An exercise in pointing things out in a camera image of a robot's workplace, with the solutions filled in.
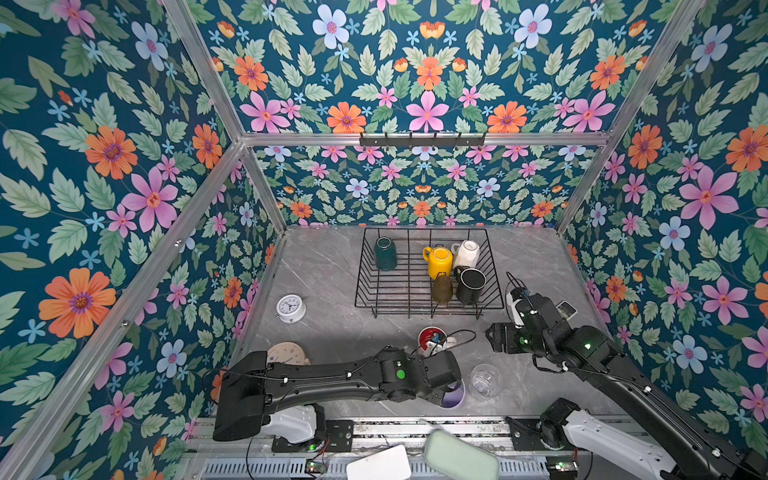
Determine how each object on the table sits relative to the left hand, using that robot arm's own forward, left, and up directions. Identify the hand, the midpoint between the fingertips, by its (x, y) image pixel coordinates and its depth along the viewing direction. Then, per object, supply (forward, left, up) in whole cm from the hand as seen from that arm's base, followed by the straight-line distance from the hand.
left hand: (447, 388), depth 70 cm
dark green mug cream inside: (+44, +14, -2) cm, 46 cm away
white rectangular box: (-13, +15, -7) cm, 21 cm away
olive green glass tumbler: (+32, -4, -7) cm, 33 cm away
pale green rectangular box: (-13, 0, -9) cm, 16 cm away
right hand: (+12, -14, +4) cm, 19 cm away
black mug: (+29, -12, 0) cm, 31 cm away
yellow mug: (+39, -4, -1) cm, 40 cm away
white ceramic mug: (+41, -13, 0) cm, 43 cm away
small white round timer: (+29, +45, -9) cm, 54 cm away
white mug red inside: (+8, +3, +11) cm, 14 cm away
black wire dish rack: (+41, 0, -8) cm, 42 cm away
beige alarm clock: (+15, +44, -10) cm, 48 cm away
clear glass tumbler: (+4, -13, -12) cm, 18 cm away
